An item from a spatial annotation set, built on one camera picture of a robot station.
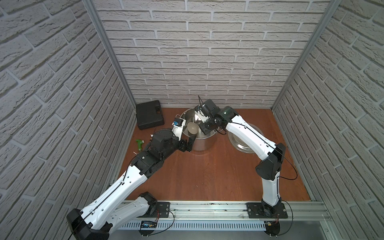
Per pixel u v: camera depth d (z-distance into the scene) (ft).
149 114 3.59
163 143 1.55
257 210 2.39
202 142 3.09
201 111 2.09
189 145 2.03
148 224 2.36
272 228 2.33
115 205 1.38
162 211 2.39
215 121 1.82
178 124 1.87
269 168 1.77
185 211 2.49
